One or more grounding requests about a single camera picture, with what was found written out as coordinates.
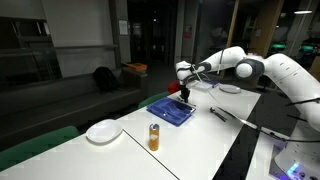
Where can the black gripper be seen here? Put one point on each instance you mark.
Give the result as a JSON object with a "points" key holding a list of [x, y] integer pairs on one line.
{"points": [[184, 88]]}

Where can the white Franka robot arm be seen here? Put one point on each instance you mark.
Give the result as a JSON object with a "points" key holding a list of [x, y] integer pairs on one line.
{"points": [[283, 71]]}

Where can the red chair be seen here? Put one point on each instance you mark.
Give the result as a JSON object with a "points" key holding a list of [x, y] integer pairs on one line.
{"points": [[172, 87]]}

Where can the blue plastic cutlery tray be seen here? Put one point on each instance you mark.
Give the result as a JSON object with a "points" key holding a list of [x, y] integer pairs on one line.
{"points": [[171, 111]]}

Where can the green chair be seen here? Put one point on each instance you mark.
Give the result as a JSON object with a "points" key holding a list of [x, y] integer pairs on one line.
{"points": [[36, 146], [152, 100]]}

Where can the blue hardcover book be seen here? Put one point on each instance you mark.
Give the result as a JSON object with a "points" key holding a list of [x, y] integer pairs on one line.
{"points": [[213, 83]]}

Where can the large white plate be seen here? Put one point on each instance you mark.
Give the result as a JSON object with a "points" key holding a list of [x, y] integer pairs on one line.
{"points": [[230, 88]]}

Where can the orange drink can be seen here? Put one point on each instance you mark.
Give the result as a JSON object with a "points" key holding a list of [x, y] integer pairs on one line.
{"points": [[154, 137]]}

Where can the clear bin orange lid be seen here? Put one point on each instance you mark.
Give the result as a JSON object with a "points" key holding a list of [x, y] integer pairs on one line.
{"points": [[136, 71]]}

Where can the red door sign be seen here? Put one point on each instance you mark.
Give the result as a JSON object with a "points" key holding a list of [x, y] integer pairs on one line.
{"points": [[187, 32]]}

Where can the black backpack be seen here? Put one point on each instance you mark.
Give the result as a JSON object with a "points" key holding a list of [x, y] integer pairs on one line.
{"points": [[105, 79]]}

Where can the small white plate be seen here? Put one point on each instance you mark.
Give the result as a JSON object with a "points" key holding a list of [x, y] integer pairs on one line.
{"points": [[104, 131]]}

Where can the grey sofa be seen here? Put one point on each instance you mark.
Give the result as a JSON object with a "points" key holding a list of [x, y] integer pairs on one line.
{"points": [[60, 106]]}

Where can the ceiling light strip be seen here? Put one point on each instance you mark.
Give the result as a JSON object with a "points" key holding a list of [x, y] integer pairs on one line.
{"points": [[302, 12]]}

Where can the framed wall notice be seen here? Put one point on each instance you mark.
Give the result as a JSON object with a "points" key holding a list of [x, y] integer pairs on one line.
{"points": [[123, 27]]}

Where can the robot base mount blue light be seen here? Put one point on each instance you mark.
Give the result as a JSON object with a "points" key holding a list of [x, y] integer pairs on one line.
{"points": [[295, 163]]}

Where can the glass balustrade metal rail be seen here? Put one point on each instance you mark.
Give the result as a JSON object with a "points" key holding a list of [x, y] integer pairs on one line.
{"points": [[56, 61]]}

